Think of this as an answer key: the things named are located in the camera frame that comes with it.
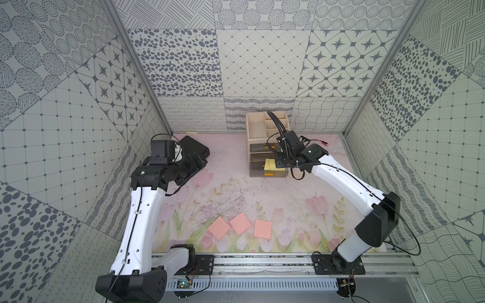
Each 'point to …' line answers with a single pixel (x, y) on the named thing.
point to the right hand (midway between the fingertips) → (281, 161)
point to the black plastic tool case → (190, 145)
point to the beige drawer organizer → (261, 133)
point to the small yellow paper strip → (191, 132)
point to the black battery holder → (305, 141)
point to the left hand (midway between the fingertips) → (205, 165)
